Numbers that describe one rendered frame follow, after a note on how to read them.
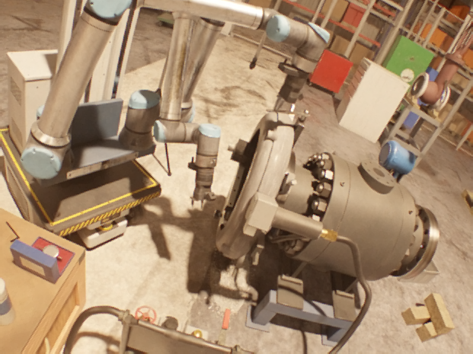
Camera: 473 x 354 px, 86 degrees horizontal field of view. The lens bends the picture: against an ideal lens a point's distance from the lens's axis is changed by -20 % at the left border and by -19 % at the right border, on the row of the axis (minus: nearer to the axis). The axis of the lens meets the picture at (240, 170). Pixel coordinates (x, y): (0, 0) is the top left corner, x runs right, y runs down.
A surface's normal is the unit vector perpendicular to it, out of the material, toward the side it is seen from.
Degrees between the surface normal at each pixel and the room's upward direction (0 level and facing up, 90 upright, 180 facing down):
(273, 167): 44
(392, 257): 76
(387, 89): 90
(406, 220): 39
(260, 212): 67
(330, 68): 90
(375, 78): 90
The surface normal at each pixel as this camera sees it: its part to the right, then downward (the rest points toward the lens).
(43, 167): 0.22, 0.68
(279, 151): 0.22, -0.38
